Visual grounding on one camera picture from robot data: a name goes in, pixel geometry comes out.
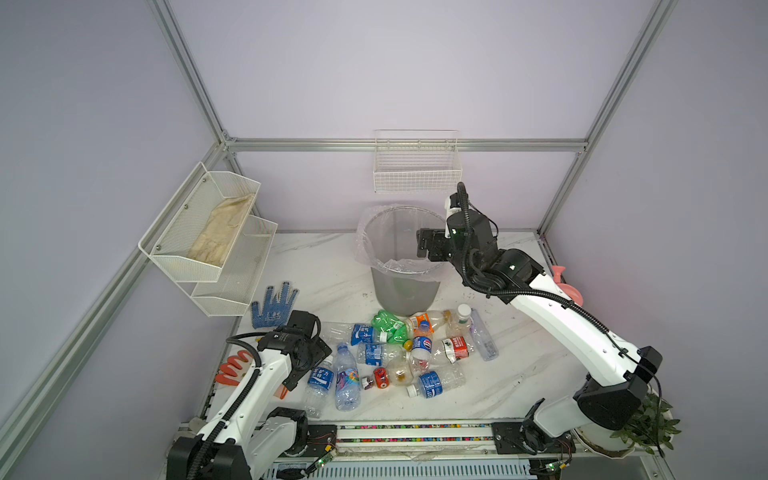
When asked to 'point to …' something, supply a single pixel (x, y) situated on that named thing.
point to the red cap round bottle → (397, 374)
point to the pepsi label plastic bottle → (422, 345)
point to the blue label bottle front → (432, 384)
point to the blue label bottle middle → (388, 354)
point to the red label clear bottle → (456, 348)
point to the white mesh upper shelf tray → (194, 234)
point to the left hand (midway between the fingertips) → (312, 365)
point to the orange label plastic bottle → (422, 326)
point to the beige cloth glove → (220, 229)
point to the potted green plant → (649, 428)
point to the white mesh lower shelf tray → (227, 291)
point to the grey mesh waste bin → (404, 285)
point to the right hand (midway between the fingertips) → (430, 231)
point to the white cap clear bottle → (478, 331)
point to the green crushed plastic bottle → (395, 329)
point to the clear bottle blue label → (320, 379)
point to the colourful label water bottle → (347, 380)
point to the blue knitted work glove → (274, 312)
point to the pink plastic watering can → (568, 290)
